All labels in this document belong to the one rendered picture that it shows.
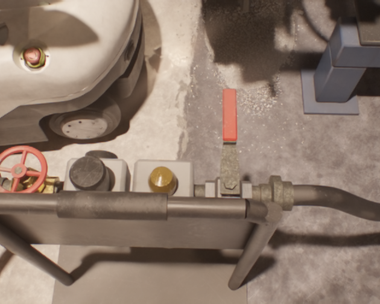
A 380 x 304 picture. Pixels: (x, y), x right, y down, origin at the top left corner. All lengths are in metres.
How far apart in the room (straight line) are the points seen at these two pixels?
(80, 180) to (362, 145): 0.81
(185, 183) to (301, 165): 0.58
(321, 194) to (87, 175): 0.32
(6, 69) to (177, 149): 0.46
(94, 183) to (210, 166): 0.58
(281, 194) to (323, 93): 0.61
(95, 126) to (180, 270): 0.38
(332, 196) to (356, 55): 0.49
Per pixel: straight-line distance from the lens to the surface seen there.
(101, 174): 0.61
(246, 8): 1.08
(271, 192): 0.66
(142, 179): 0.65
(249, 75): 1.28
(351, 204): 0.71
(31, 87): 0.95
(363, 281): 1.14
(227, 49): 1.32
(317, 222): 1.14
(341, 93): 1.23
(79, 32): 0.93
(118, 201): 0.52
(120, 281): 1.08
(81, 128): 1.11
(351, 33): 1.09
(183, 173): 0.65
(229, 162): 0.64
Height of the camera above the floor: 1.06
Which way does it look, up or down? 66 degrees down
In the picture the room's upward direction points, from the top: straight up
